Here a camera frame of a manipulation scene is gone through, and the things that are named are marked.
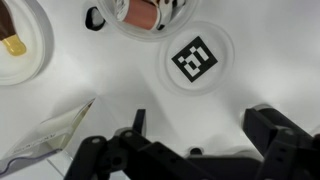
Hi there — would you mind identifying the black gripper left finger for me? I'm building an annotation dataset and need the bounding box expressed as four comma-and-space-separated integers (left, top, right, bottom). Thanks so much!
64, 108, 201, 180

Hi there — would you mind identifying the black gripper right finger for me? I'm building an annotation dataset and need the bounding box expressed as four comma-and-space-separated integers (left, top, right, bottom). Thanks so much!
243, 105, 320, 180

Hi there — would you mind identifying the clear lid with black tag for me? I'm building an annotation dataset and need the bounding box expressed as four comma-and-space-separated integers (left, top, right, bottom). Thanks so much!
158, 20, 236, 98

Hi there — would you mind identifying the clear plastic bowl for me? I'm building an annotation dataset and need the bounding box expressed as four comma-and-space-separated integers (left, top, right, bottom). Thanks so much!
96, 0, 200, 43

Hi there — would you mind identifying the clear square container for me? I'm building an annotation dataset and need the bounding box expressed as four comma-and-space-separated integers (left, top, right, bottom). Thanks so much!
0, 97, 97, 178

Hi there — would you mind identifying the white round plate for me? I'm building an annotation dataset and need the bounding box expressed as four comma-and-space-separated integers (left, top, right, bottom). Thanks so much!
0, 0, 55, 87

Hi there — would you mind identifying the small black object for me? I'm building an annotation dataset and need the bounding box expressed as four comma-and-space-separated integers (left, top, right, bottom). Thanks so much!
84, 6, 108, 32

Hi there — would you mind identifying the brown and yellow toy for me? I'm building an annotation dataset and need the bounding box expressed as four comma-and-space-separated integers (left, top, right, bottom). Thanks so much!
0, 0, 28, 57

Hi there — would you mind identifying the pink cylinder toy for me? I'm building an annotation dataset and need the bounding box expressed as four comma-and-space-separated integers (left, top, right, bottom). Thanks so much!
122, 0, 162, 32

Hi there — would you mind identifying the black white spotted toy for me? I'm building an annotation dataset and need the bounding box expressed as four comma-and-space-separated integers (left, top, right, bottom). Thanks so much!
156, 0, 188, 32

